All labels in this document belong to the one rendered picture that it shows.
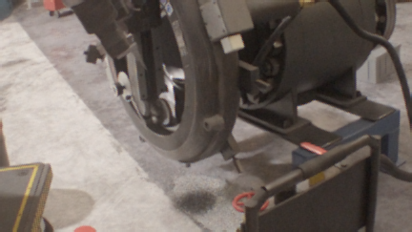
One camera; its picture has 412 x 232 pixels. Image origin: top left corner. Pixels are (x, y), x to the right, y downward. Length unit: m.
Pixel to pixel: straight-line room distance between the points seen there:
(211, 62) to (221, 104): 0.12
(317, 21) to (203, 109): 0.54
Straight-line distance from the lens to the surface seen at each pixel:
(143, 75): 1.72
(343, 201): 1.13
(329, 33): 1.79
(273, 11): 1.39
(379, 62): 3.07
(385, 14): 2.18
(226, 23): 1.28
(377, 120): 1.94
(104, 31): 0.99
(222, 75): 1.39
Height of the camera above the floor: 1.03
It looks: 23 degrees down
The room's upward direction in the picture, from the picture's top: 6 degrees counter-clockwise
